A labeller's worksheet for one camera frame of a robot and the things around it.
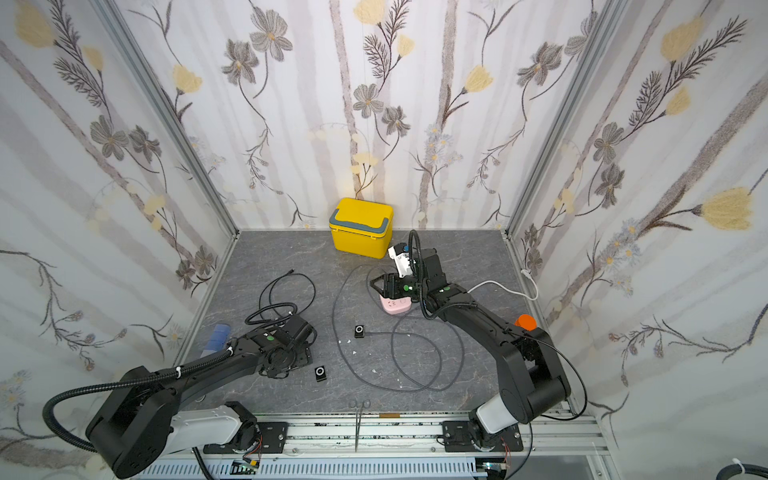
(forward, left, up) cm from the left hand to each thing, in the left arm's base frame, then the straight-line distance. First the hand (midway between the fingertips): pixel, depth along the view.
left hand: (304, 359), depth 87 cm
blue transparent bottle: (+6, +27, 0) cm, 28 cm away
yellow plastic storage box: (+42, -17, +12) cm, 47 cm away
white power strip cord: (+23, -68, -2) cm, 72 cm away
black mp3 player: (-4, -5, 0) cm, 7 cm away
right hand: (+15, -23, +20) cm, 34 cm away
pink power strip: (+16, -28, +2) cm, 32 cm away
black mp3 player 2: (+8, -16, 0) cm, 18 cm away
